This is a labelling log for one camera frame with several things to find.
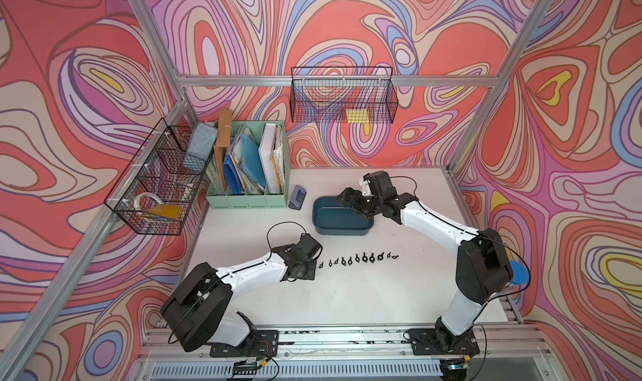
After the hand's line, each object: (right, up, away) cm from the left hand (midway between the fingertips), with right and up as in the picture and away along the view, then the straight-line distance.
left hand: (311, 270), depth 87 cm
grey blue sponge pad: (-36, +44, -6) cm, 57 cm away
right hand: (+12, +22, 0) cm, 24 cm away
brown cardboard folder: (-30, +45, -3) cm, 54 cm away
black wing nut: (+31, +4, +4) cm, 31 cm away
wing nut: (+29, +5, +4) cm, 29 cm away
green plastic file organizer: (-25, +26, +17) cm, 40 cm away
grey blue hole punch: (-7, +26, +18) cm, 32 cm away
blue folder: (-24, +38, +9) cm, 46 cm away
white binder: (-15, +42, +4) cm, 45 cm away
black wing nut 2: (+9, +2, +4) cm, 10 cm away
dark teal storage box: (+8, +17, +17) cm, 25 cm away
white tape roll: (-47, +27, -16) cm, 57 cm away
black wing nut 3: (+7, +1, +3) cm, 8 cm away
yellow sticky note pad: (+17, +56, +4) cm, 59 cm away
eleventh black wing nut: (+3, +1, +3) cm, 4 cm away
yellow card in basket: (-38, +23, -21) cm, 49 cm away
